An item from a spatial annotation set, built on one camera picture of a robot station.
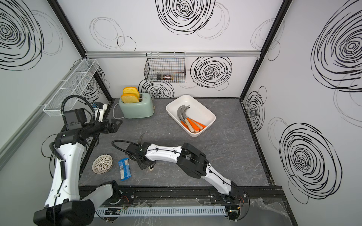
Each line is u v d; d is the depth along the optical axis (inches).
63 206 14.2
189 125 37.9
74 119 20.4
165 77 35.0
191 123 38.6
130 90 37.7
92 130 22.9
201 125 39.0
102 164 33.0
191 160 20.7
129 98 36.8
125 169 32.3
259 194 28.6
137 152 26.4
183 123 39.5
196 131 36.9
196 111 42.8
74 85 28.9
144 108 39.0
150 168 32.2
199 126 38.5
